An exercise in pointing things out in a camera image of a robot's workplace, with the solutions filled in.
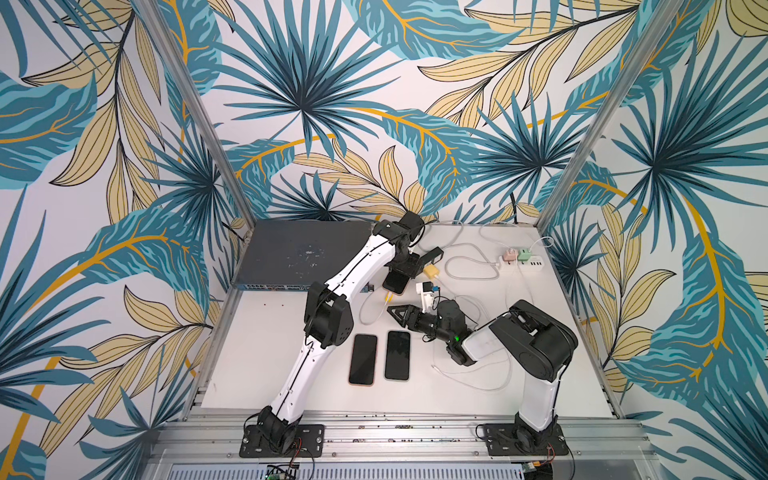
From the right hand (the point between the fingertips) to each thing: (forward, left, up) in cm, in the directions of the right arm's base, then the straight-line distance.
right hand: (375, 327), depth 85 cm
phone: (+13, -6, +3) cm, 15 cm away
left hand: (+18, -9, +4) cm, 20 cm away
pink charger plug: (+26, -47, -1) cm, 53 cm away
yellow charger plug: (+23, -20, -6) cm, 31 cm away
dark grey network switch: (+29, +28, -2) cm, 40 cm away
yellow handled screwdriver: (+14, -5, -8) cm, 17 cm away
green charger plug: (+26, -52, -2) cm, 58 cm away
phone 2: (-7, +4, -7) cm, 10 cm away
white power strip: (+25, -56, -6) cm, 62 cm away
